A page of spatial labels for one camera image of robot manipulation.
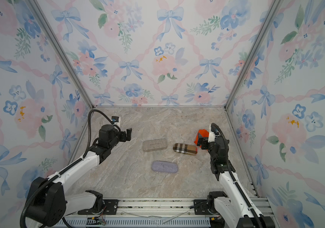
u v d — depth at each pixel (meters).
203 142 0.72
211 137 0.70
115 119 0.73
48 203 0.40
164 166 0.86
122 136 0.76
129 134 0.78
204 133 1.01
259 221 0.39
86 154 0.55
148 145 0.95
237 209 0.45
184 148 0.93
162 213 0.73
